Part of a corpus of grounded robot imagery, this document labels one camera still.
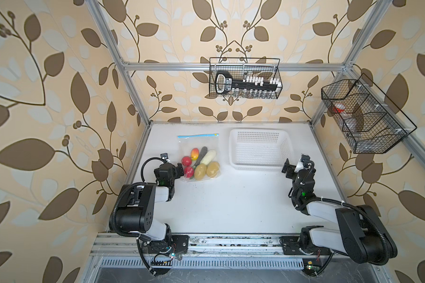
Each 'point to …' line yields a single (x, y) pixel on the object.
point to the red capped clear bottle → (340, 108)
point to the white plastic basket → (260, 150)
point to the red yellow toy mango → (195, 154)
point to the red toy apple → (186, 161)
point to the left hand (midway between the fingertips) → (170, 164)
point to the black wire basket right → (370, 122)
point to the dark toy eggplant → (205, 150)
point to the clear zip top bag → (188, 142)
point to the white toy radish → (208, 157)
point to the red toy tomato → (189, 171)
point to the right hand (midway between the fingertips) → (298, 163)
